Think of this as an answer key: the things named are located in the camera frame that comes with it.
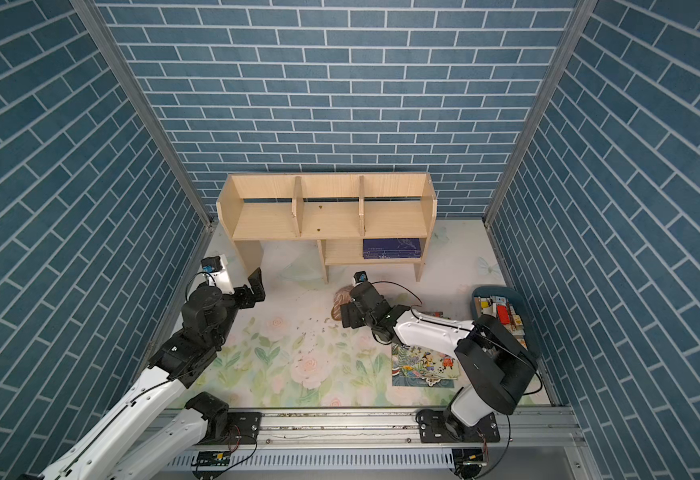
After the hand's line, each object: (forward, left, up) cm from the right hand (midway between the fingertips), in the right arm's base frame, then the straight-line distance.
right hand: (355, 307), depth 89 cm
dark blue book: (+17, -6, +8) cm, 20 cm away
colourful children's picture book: (-14, -21, -5) cm, 26 cm away
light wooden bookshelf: (+13, 0, +25) cm, 28 cm away
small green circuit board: (-39, +31, -9) cm, 51 cm away
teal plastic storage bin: (+6, -48, -5) cm, 49 cm away
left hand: (-3, +25, +19) cm, 32 cm away
